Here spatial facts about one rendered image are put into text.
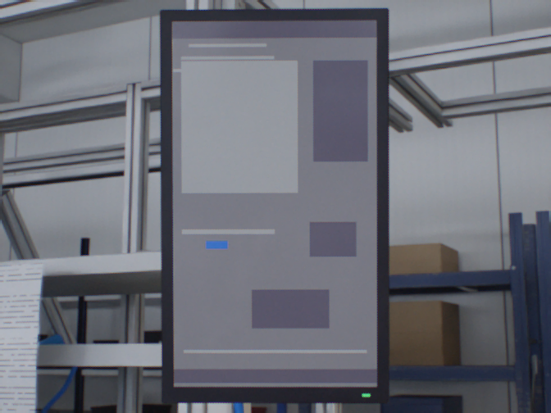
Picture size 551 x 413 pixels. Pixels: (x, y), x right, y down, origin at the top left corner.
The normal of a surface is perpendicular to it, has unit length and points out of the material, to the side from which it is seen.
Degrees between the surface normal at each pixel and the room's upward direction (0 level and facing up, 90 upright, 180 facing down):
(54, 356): 90
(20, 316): 88
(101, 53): 90
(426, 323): 90
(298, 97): 101
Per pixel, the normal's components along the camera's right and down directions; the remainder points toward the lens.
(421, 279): -0.44, -0.16
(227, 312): -0.01, 0.02
